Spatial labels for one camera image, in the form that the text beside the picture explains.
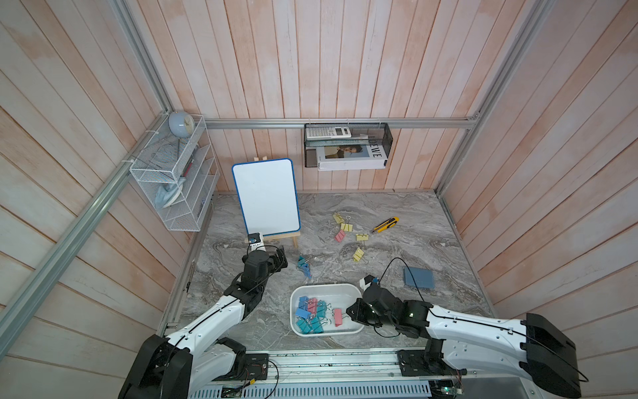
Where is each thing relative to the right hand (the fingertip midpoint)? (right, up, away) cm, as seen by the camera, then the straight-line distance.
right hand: (343, 310), depth 79 cm
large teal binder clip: (-9, -5, 0) cm, 10 cm away
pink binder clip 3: (-10, +1, +4) cm, 11 cm away
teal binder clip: (-13, -5, 0) cm, 14 cm away
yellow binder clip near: (+8, +16, +16) cm, 24 cm away
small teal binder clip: (-7, 0, +2) cm, 7 cm away
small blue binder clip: (-13, -2, +2) cm, 13 cm away
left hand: (-25, +18, +7) cm, 31 cm away
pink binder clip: (+1, +22, +24) cm, 32 cm away
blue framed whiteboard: (-26, +38, +8) cm, 47 cm away
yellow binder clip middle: (+5, +26, +27) cm, 37 cm away
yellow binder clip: (+10, +22, +22) cm, 33 cm away
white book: (+5, +53, +14) cm, 55 cm away
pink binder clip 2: (-1, -3, +1) cm, 3 cm away
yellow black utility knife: (+23, +27, +27) cm, 45 cm away
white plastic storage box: (-1, +3, +6) cm, 7 cm away
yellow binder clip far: (+2, +29, +29) cm, 41 cm away
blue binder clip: (-13, +1, +4) cm, 14 cm away
